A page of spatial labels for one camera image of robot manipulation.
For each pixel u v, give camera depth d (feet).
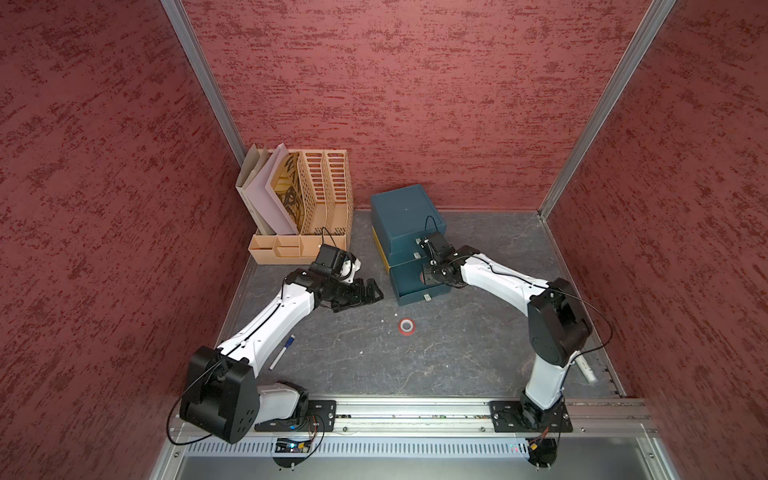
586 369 2.65
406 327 2.93
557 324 1.59
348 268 2.35
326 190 3.83
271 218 3.14
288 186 3.29
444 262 2.27
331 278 2.24
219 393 1.32
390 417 2.48
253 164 3.03
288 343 2.81
